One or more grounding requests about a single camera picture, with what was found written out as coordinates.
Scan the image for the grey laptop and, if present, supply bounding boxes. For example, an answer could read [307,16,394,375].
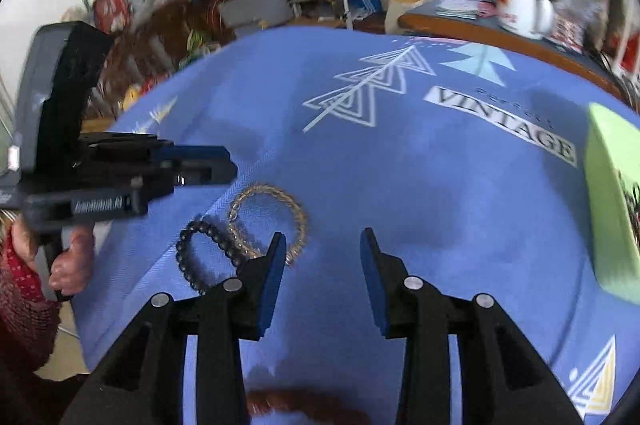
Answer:
[217,0,295,28]

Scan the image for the person's left hand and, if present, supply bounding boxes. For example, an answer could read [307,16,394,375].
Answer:
[10,220,96,301]

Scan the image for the light green plastic basin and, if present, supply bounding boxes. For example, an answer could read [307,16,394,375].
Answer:
[585,102,640,298]

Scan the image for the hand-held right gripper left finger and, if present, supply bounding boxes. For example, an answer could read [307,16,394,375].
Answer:
[60,232,288,425]

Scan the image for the wooden desk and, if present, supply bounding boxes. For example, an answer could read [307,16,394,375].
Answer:
[397,0,631,103]

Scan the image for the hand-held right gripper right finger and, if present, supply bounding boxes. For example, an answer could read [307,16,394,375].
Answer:
[360,227,583,425]

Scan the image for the clear plastic snack bag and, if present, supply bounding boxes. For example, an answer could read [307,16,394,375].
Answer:
[550,0,608,56]

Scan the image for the blue printed tablecloth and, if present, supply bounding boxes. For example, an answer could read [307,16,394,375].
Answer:
[75,25,640,425]

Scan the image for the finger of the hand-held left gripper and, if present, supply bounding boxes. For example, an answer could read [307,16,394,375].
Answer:
[172,157,239,186]
[157,144,229,164]

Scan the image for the golden bead bracelet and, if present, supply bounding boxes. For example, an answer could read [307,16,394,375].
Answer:
[226,183,309,269]

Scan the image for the dark bead bracelet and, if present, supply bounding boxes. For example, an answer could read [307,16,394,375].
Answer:
[175,216,251,297]

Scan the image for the white enamel mug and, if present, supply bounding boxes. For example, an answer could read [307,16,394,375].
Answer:
[494,0,556,40]

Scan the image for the blue and white shoe box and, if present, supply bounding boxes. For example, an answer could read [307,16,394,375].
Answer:
[345,0,388,26]

